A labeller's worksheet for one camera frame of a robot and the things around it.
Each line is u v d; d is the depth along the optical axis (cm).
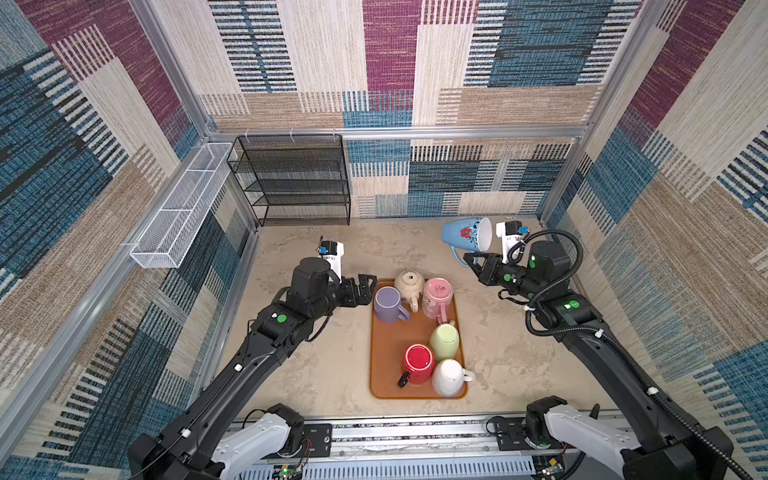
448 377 74
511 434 73
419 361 78
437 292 87
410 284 92
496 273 64
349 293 63
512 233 63
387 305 87
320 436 75
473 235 67
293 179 109
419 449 73
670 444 38
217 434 41
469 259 71
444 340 80
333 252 63
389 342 87
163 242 70
